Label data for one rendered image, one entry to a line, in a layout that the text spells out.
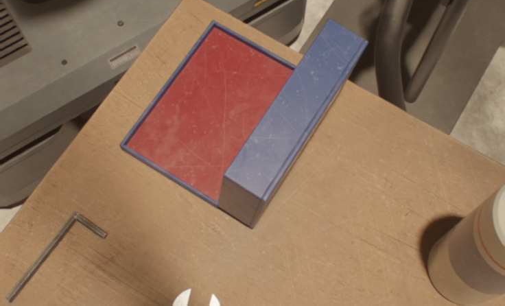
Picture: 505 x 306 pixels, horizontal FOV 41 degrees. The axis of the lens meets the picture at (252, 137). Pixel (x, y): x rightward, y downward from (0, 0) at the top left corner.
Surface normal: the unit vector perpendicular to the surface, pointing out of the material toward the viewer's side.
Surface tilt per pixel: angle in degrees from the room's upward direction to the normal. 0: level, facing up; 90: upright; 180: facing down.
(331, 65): 6
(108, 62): 45
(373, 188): 0
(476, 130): 0
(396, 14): 37
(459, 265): 90
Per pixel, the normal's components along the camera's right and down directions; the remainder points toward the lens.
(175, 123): 0.00, -0.37
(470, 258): -0.92, 0.37
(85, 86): 0.39, 0.29
